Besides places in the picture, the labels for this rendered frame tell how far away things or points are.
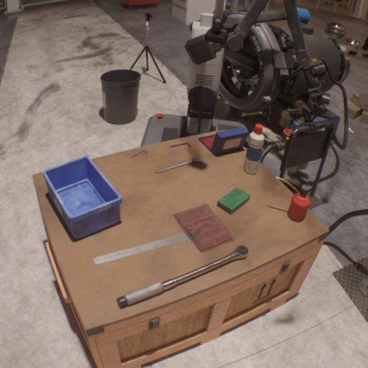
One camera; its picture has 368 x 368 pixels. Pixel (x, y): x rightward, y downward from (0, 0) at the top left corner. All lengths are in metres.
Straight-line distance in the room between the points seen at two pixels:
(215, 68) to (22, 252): 1.39
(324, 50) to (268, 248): 1.90
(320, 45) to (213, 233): 1.95
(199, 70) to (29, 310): 1.46
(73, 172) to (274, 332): 1.10
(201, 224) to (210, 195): 0.20
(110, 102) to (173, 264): 1.78
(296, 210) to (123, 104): 1.72
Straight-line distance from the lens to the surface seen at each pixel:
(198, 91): 1.99
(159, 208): 1.39
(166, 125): 2.32
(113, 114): 2.82
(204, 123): 2.12
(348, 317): 1.86
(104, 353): 1.25
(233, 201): 1.41
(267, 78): 2.34
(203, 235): 1.28
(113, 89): 2.71
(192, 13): 6.38
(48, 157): 2.58
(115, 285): 1.15
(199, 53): 1.74
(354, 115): 3.81
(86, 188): 1.48
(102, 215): 1.25
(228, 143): 1.68
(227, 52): 2.62
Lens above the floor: 1.40
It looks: 40 degrees down
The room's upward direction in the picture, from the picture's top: 5 degrees clockwise
